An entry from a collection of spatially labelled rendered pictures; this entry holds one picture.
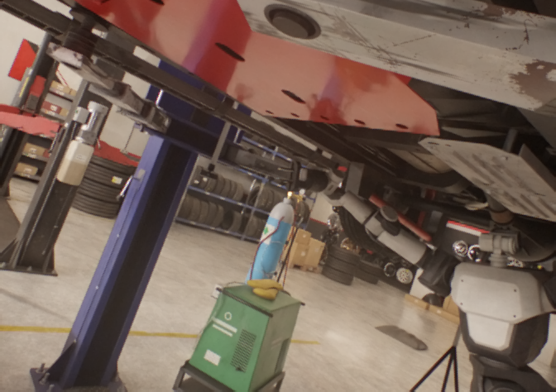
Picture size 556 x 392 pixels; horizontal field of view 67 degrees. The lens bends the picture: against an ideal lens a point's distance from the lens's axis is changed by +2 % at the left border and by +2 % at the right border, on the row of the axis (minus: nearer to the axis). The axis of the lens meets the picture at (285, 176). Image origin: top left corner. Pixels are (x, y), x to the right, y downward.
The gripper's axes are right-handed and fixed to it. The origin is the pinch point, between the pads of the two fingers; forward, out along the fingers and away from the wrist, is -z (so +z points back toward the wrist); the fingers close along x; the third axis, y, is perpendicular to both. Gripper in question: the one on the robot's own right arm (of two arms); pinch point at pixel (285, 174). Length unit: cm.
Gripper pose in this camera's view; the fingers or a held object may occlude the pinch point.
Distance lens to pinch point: 156.2
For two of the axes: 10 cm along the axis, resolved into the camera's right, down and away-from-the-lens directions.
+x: -1.4, 9.9, -0.8
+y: -5.7, -0.2, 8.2
